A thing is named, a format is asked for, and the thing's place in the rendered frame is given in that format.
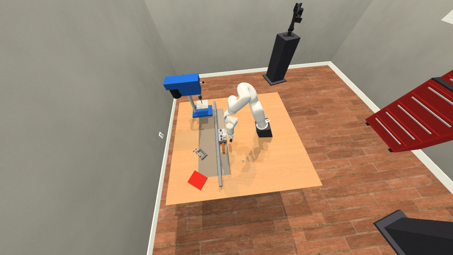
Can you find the blue drill press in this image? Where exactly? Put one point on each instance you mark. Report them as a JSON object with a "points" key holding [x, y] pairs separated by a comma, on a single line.
{"points": [[187, 85]]}

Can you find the red flat square block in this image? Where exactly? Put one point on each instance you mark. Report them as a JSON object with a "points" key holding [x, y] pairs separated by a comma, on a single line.
{"points": [[197, 180]]}

